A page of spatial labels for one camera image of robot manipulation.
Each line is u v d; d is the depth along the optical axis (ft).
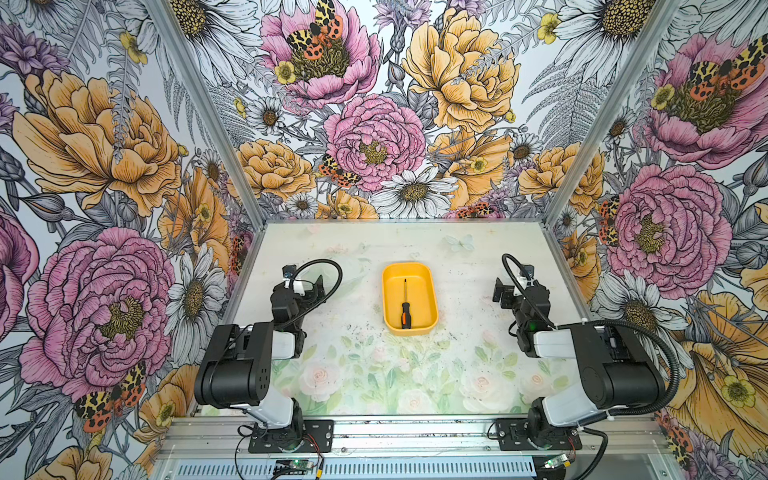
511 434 2.44
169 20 2.36
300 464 2.33
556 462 2.35
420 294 3.34
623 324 1.59
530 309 2.40
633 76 2.68
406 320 3.01
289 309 2.34
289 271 2.61
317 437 2.45
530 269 2.61
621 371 1.50
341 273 2.47
